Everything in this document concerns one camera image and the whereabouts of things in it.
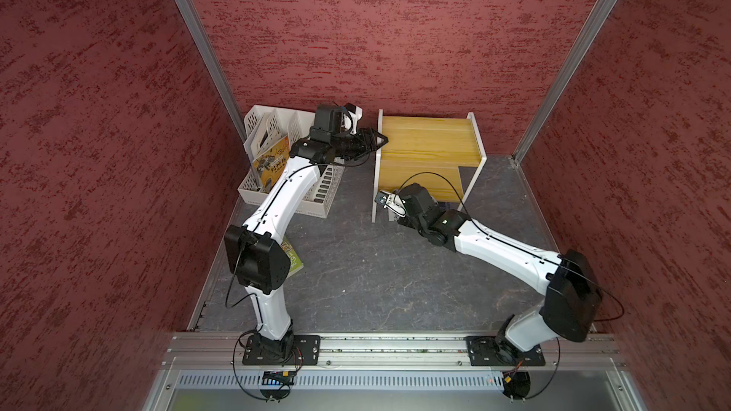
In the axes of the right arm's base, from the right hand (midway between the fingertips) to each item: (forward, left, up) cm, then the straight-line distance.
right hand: (409, 199), depth 84 cm
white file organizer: (+27, +48, +8) cm, 55 cm away
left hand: (+8, +8, +14) cm, 18 cm away
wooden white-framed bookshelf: (+5, -5, +15) cm, 16 cm away
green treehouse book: (-12, +36, -15) cm, 41 cm away
